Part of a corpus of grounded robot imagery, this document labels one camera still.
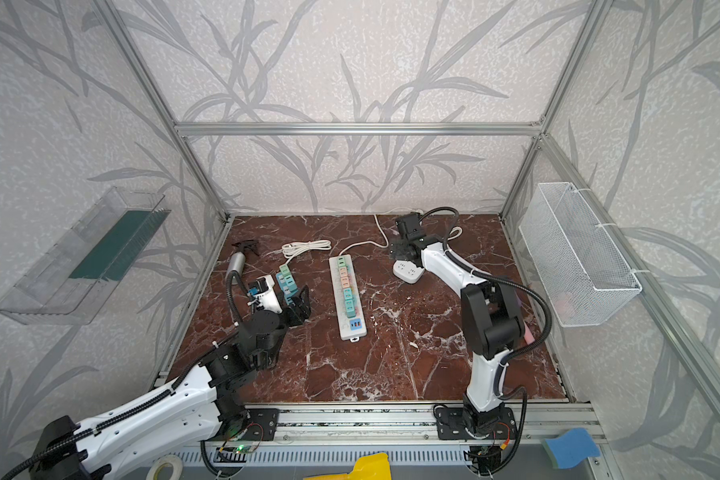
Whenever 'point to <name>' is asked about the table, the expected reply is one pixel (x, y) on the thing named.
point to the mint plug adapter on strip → (341, 261)
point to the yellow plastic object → (367, 467)
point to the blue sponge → (571, 447)
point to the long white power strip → (349, 328)
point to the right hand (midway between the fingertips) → (408, 240)
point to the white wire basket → (578, 274)
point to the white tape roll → (177, 467)
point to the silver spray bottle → (236, 263)
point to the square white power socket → (408, 271)
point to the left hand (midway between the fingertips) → (303, 282)
